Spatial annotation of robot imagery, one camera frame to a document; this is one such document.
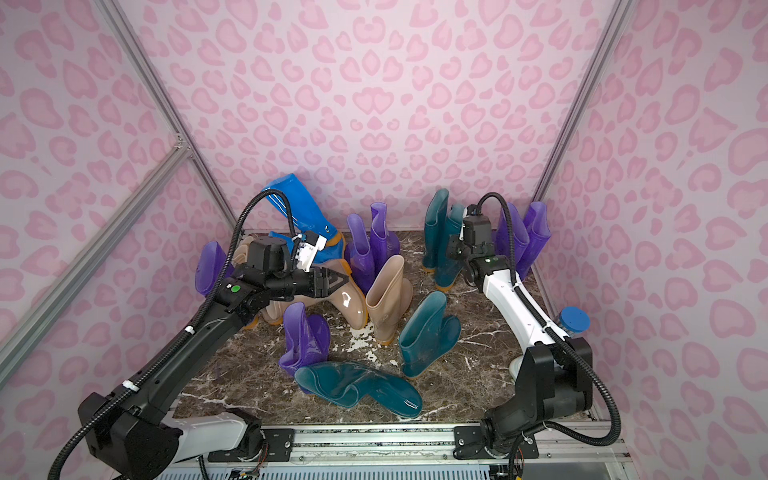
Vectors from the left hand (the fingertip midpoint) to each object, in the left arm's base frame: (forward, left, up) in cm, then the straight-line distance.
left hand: (344, 277), depth 72 cm
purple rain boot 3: (+8, +36, -2) cm, 37 cm away
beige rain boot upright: (-4, -11, -3) cm, 12 cm away
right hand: (+17, -30, -4) cm, 35 cm away
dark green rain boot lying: (-23, -1, -4) cm, 24 cm away
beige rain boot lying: (+4, +3, -20) cm, 21 cm away
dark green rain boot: (-13, -19, -2) cm, 23 cm away
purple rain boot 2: (+14, -9, -4) cm, 17 cm away
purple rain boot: (+9, -2, -2) cm, 10 cm away
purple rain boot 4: (-12, +8, -7) cm, 16 cm away
